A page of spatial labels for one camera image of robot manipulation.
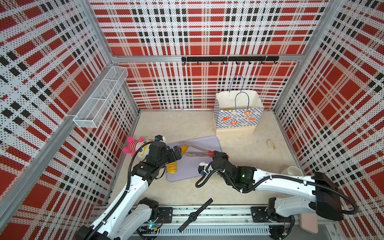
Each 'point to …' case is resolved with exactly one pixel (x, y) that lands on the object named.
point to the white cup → (292, 170)
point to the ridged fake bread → (172, 167)
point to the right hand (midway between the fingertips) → (218, 151)
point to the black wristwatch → (193, 216)
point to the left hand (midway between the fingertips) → (175, 154)
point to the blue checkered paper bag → (237, 111)
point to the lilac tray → (188, 166)
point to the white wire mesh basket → (93, 111)
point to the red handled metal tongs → (207, 153)
